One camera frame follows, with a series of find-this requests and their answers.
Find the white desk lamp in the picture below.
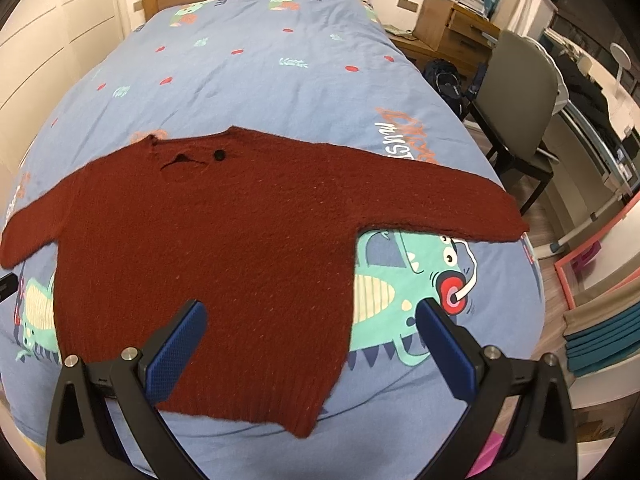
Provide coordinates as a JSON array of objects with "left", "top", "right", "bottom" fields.
[{"left": 610, "top": 42, "right": 631, "bottom": 94}]

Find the dark blue bag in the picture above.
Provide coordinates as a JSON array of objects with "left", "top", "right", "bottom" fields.
[{"left": 422, "top": 58, "right": 466, "bottom": 120}]

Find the wooden bedside cabinet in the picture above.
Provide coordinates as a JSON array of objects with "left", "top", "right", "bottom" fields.
[{"left": 387, "top": 0, "right": 501, "bottom": 84}]

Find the pink framed board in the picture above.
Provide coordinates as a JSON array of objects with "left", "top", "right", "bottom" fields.
[{"left": 554, "top": 195, "right": 639, "bottom": 310}]

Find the grey office chair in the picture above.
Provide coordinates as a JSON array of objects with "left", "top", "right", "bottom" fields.
[{"left": 468, "top": 30, "right": 560, "bottom": 214}]

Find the dark red knit sweater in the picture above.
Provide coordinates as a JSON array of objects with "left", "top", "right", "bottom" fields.
[{"left": 1, "top": 127, "right": 526, "bottom": 438}]

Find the white desk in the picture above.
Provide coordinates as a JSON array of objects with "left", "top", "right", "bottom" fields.
[{"left": 537, "top": 27, "right": 640, "bottom": 256}]

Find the stack of teal folded cloths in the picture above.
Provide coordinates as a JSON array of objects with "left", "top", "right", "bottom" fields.
[{"left": 564, "top": 281, "right": 639, "bottom": 377}]

